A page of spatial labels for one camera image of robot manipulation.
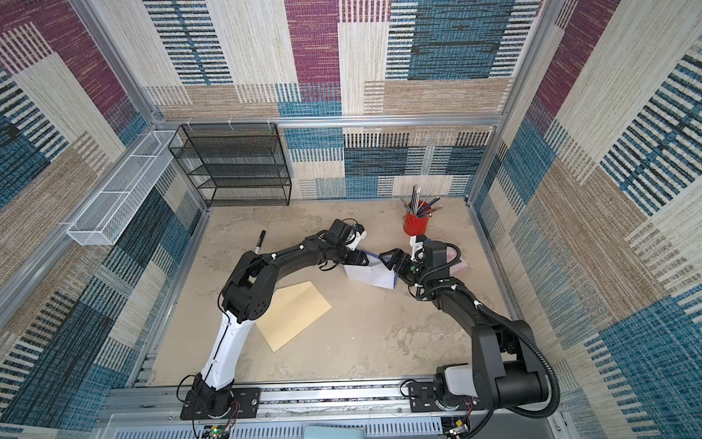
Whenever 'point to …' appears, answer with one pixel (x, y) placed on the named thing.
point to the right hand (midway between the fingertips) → (389, 264)
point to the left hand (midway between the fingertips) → (364, 262)
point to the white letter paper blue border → (375, 272)
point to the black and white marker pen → (260, 242)
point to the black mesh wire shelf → (235, 165)
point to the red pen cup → (414, 225)
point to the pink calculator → (451, 255)
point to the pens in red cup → (421, 208)
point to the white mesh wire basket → (107, 215)
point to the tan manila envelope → (290, 311)
